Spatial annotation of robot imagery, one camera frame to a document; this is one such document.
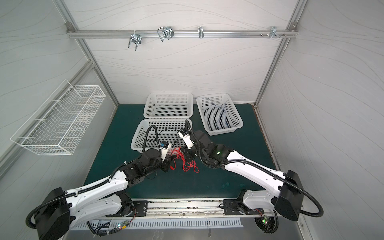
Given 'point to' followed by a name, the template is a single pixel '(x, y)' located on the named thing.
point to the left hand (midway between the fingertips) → (176, 155)
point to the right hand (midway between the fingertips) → (183, 144)
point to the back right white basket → (219, 114)
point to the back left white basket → (172, 105)
